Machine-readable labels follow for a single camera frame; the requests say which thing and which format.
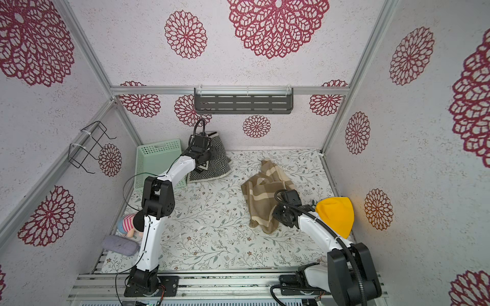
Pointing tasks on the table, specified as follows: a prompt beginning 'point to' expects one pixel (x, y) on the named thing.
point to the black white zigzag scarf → (215, 168)
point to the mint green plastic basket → (154, 159)
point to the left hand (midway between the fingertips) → (214, 151)
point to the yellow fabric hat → (339, 212)
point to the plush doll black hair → (139, 220)
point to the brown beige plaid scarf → (261, 192)
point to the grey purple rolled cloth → (120, 244)
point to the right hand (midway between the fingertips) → (275, 211)
